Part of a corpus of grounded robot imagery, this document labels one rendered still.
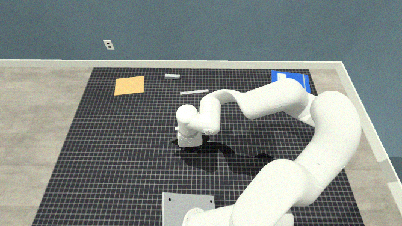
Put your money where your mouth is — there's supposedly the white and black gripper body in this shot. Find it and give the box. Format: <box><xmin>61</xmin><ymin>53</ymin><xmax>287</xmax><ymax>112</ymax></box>
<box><xmin>178</xmin><ymin>132</ymin><xmax>202</xmax><ymax>147</ymax></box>

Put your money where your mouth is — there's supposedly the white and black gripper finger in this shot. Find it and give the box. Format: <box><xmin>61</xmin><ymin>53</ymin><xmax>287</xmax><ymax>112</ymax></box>
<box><xmin>170</xmin><ymin>137</ymin><xmax>182</xmax><ymax>150</ymax></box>
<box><xmin>200</xmin><ymin>135</ymin><xmax>210</xmax><ymax>149</ymax></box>

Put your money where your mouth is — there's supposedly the black grid work mat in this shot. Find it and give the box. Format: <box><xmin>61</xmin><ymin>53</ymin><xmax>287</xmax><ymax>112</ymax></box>
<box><xmin>31</xmin><ymin>67</ymin><xmax>365</xmax><ymax>226</ymax></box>

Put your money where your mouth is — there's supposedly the tan flat rectangular tile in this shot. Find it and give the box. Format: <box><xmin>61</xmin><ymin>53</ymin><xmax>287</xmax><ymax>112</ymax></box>
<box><xmin>114</xmin><ymin>76</ymin><xmax>144</xmax><ymax>96</ymax></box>

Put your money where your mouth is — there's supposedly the blue notebook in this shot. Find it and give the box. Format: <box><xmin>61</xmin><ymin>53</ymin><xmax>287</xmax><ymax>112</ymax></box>
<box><xmin>271</xmin><ymin>70</ymin><xmax>311</xmax><ymax>93</ymax></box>

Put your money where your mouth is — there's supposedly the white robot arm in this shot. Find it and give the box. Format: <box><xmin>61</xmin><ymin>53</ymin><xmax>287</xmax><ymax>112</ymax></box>
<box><xmin>175</xmin><ymin>78</ymin><xmax>362</xmax><ymax>226</ymax></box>

